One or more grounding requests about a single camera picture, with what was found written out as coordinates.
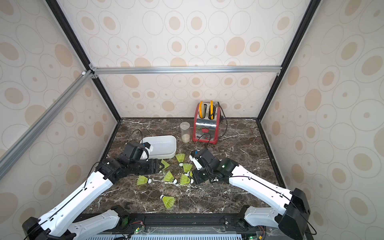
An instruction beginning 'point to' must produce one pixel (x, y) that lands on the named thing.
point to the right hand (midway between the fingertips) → (192, 179)
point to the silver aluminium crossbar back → (185, 70)
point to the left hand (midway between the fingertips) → (162, 166)
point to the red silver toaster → (206, 122)
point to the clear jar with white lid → (184, 127)
